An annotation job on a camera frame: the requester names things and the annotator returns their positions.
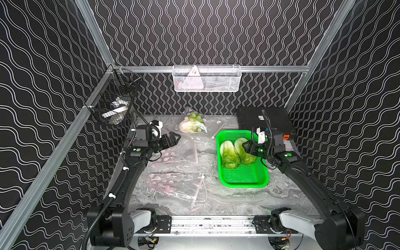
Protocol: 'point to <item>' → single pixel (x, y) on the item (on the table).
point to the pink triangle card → (193, 80)
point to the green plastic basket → (255, 175)
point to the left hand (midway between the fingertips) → (174, 136)
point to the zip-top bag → (188, 190)
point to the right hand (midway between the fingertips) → (247, 144)
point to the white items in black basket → (116, 114)
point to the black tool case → (276, 117)
